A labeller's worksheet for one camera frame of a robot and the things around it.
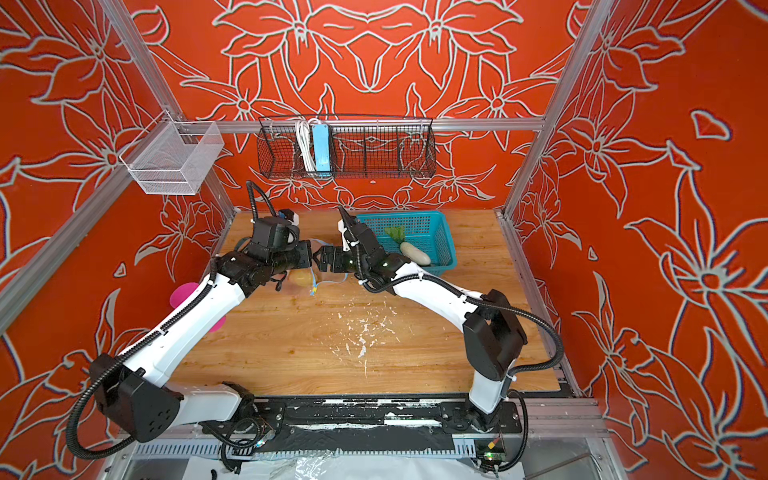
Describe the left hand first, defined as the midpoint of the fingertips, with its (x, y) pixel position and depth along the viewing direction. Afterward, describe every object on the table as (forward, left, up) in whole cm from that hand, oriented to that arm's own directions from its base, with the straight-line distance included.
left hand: (310, 245), depth 78 cm
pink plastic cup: (-11, +35, -9) cm, 37 cm away
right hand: (-2, -2, -2) cm, 4 cm away
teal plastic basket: (+26, -35, -22) cm, 49 cm away
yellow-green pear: (0, +6, -16) cm, 17 cm away
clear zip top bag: (+4, +2, -23) cm, 23 cm away
